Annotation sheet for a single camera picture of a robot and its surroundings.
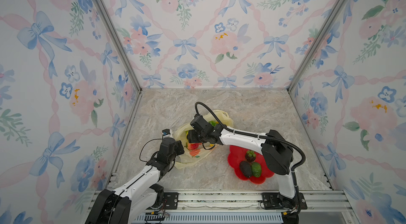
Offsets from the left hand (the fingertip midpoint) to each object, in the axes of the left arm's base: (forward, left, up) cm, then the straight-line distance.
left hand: (182, 141), depth 88 cm
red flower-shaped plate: (-8, -30, -1) cm, 31 cm away
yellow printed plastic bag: (-7, -7, +1) cm, 10 cm away
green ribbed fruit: (-15, -38, +1) cm, 41 cm away
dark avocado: (-15, -34, -1) cm, 37 cm away
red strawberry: (-2, -7, -1) cm, 7 cm away
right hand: (+1, -5, +3) cm, 6 cm away
